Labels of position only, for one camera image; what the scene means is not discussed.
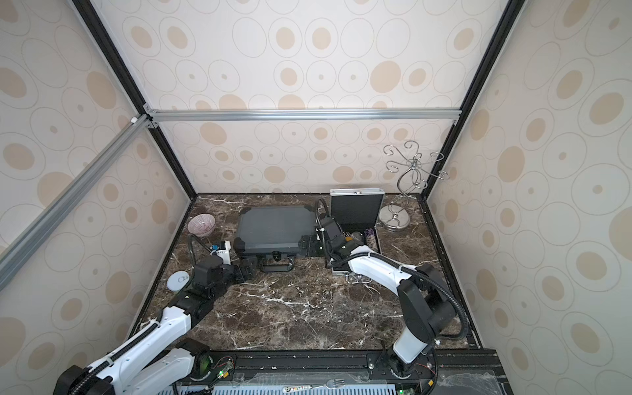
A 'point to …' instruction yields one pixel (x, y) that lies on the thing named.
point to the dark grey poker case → (271, 233)
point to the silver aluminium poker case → (360, 212)
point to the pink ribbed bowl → (202, 225)
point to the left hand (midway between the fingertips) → (253, 259)
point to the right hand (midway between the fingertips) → (318, 242)
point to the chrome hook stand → (396, 216)
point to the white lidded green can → (177, 281)
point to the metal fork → (328, 384)
